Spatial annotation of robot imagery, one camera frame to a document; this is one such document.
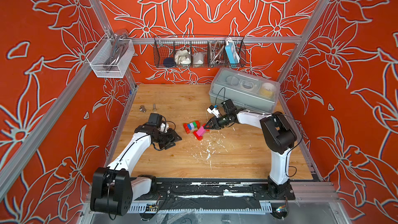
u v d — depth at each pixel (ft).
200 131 2.91
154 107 3.50
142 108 3.40
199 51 3.14
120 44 2.83
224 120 2.72
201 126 2.97
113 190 1.29
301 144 3.00
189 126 3.05
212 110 2.89
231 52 2.82
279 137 1.72
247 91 2.95
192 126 3.10
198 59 3.02
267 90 3.10
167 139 2.34
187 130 3.03
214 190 2.44
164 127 2.33
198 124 3.12
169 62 3.15
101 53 2.61
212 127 2.74
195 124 3.11
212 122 2.78
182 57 3.01
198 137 2.94
